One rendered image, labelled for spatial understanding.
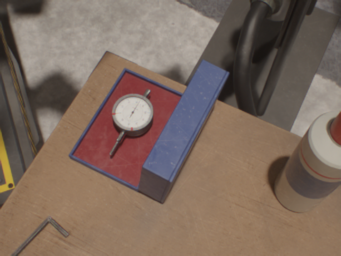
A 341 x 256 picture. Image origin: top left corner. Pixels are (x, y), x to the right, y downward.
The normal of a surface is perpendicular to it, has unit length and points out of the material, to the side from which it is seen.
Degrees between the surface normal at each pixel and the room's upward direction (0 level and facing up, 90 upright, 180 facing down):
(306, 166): 90
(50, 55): 0
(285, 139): 0
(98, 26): 0
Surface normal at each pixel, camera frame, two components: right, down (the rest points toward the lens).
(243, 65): 0.04, 0.29
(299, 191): -0.62, 0.72
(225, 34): 0.00, -0.41
